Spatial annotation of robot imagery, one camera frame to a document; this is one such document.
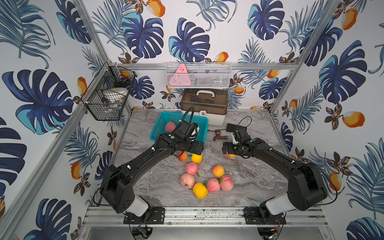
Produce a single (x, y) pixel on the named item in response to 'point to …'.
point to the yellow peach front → (200, 190)
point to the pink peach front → (213, 185)
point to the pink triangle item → (181, 77)
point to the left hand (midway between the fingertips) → (196, 143)
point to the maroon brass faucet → (217, 132)
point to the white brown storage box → (211, 104)
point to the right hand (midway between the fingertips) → (230, 148)
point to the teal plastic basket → (164, 117)
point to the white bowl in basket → (115, 95)
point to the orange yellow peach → (218, 170)
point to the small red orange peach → (183, 157)
